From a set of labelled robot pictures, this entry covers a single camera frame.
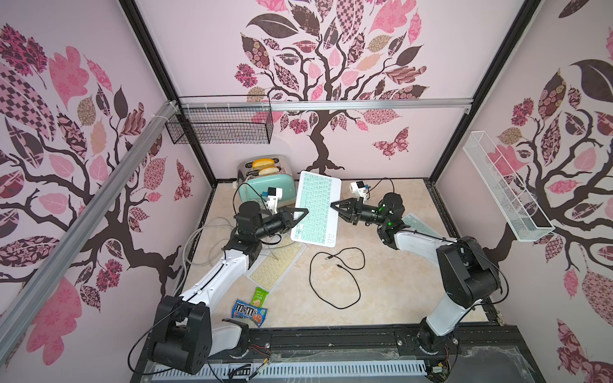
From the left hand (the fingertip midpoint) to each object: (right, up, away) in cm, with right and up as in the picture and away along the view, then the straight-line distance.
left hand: (307, 216), depth 74 cm
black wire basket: (-50, +53, +62) cm, 96 cm away
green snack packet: (-18, -30, +9) cm, 36 cm away
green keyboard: (+48, -6, +29) cm, 57 cm away
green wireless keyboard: (+4, -3, 0) cm, 5 cm away
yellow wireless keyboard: (-13, -19, +18) cm, 29 cm away
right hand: (+7, +2, +3) cm, 8 cm away
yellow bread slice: (-20, +21, +26) cm, 39 cm away
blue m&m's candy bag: (-23, -32, +5) cm, 40 cm away
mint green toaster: (-23, +16, +26) cm, 38 cm away
